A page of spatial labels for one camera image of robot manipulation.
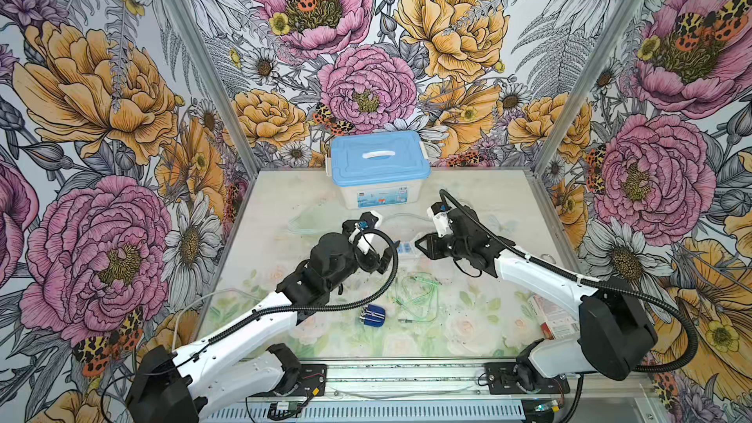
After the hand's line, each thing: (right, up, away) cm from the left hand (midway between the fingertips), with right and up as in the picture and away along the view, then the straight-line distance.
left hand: (380, 237), depth 75 cm
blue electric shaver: (-2, -23, +7) cm, 24 cm away
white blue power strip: (+8, -6, +19) cm, 22 cm away
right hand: (+12, -5, +10) cm, 16 cm away
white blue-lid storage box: (-1, +20, +24) cm, 31 cm away
